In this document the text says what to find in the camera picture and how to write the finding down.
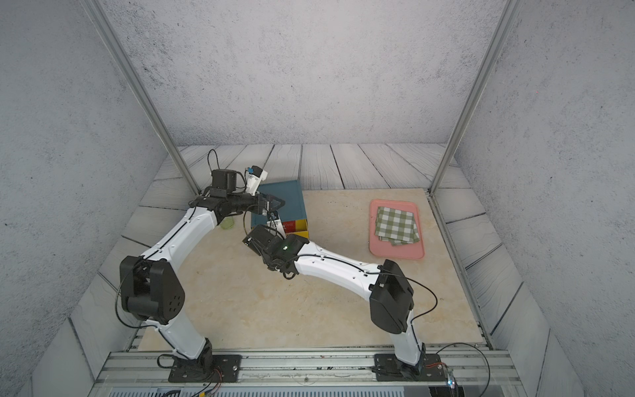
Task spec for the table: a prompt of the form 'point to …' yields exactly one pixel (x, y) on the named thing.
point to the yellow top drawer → (301, 229)
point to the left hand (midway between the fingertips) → (280, 201)
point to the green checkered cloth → (396, 227)
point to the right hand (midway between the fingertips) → (276, 245)
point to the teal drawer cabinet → (293, 213)
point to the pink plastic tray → (382, 249)
